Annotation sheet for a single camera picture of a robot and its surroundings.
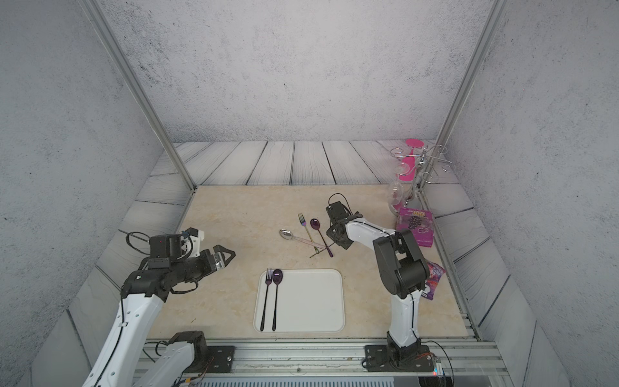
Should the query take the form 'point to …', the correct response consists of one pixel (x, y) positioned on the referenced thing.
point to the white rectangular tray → (309, 301)
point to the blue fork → (323, 249)
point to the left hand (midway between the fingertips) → (228, 258)
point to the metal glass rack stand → (423, 172)
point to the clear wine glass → (396, 192)
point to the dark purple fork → (267, 280)
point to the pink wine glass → (407, 171)
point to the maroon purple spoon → (315, 224)
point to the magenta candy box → (419, 222)
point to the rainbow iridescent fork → (304, 223)
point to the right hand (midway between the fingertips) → (335, 235)
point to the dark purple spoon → (277, 276)
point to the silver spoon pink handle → (288, 235)
